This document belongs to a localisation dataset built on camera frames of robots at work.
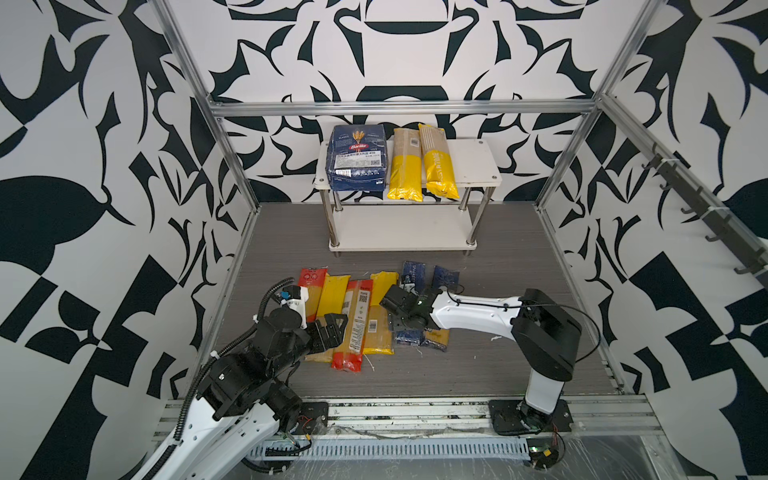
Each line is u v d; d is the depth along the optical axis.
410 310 0.66
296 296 0.62
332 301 0.92
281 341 0.49
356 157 0.76
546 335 0.47
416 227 1.06
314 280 0.96
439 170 0.75
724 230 0.55
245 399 0.46
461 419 0.76
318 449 0.71
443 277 0.97
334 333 0.60
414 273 0.98
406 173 0.76
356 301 0.91
